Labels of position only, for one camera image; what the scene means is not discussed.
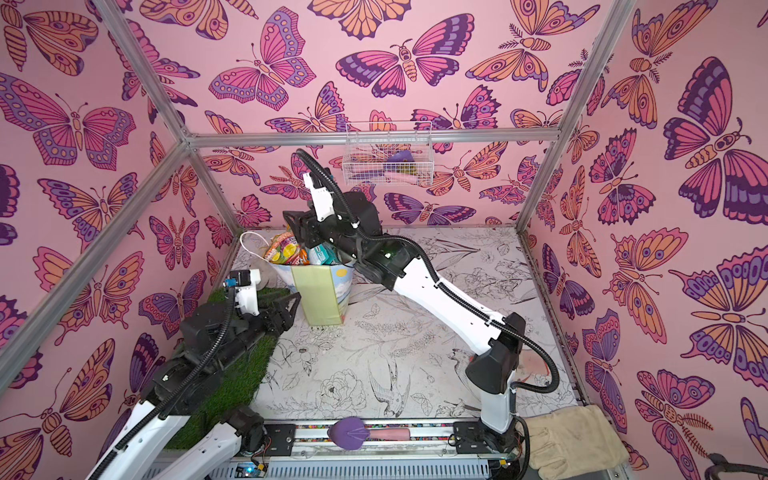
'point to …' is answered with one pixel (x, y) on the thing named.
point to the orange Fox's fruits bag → (285, 248)
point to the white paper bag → (323, 290)
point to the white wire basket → (388, 153)
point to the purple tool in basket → (401, 156)
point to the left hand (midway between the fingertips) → (291, 293)
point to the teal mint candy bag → (323, 253)
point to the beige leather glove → (574, 439)
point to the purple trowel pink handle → (350, 433)
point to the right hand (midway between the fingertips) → (295, 203)
